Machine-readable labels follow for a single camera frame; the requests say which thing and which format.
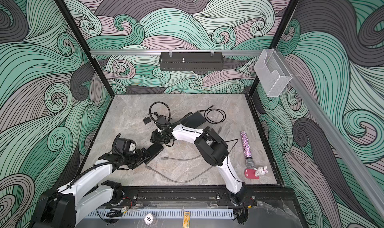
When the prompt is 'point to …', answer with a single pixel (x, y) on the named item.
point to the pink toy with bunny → (255, 173)
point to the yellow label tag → (186, 219)
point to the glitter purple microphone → (249, 162)
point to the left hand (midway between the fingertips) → (148, 156)
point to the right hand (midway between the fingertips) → (152, 141)
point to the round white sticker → (148, 218)
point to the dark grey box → (194, 120)
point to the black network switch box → (154, 150)
